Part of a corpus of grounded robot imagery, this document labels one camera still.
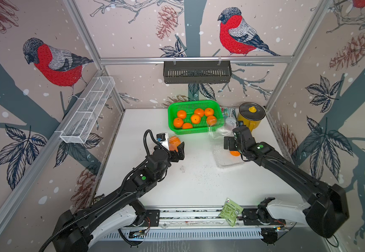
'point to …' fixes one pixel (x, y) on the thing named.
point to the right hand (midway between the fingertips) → (233, 137)
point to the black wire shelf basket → (196, 72)
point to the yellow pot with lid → (250, 114)
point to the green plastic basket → (195, 116)
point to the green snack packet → (227, 112)
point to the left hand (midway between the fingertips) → (178, 140)
